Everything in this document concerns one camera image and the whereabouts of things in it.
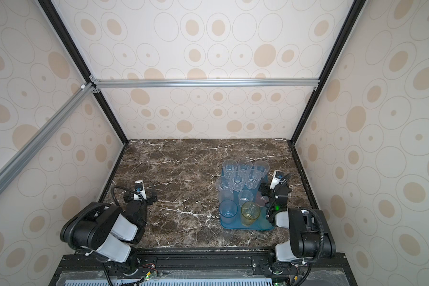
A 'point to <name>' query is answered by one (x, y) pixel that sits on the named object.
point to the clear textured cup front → (245, 196)
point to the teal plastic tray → (263, 223)
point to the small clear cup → (245, 167)
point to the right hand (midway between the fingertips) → (278, 179)
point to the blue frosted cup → (228, 212)
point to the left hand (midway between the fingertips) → (146, 183)
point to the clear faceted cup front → (229, 168)
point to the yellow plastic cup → (249, 213)
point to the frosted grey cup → (224, 186)
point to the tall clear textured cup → (253, 176)
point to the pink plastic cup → (261, 199)
